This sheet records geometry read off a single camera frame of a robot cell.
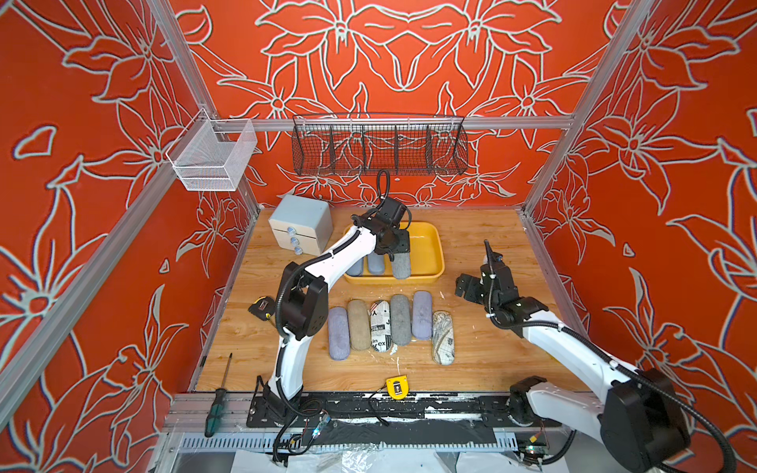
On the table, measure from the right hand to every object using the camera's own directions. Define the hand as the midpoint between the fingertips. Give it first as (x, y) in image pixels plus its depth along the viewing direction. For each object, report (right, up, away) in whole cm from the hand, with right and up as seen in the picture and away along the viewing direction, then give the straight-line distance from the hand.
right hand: (469, 280), depth 86 cm
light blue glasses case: (-34, +2, +12) cm, 36 cm away
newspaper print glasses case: (-27, -14, -1) cm, 30 cm away
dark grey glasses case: (-20, -12, 0) cm, 24 cm away
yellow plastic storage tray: (-9, +5, +21) cm, 23 cm away
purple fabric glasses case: (-39, -15, -3) cm, 42 cm away
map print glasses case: (-9, -16, -4) cm, 19 cm away
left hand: (-19, +11, +6) cm, 23 cm away
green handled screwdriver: (-68, -31, -14) cm, 77 cm away
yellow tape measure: (-22, -27, -10) cm, 36 cm away
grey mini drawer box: (-53, +17, +9) cm, 56 cm away
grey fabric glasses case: (-20, +4, +2) cm, 21 cm away
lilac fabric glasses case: (-14, -11, +1) cm, 18 cm away
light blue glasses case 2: (-28, +4, +12) cm, 31 cm away
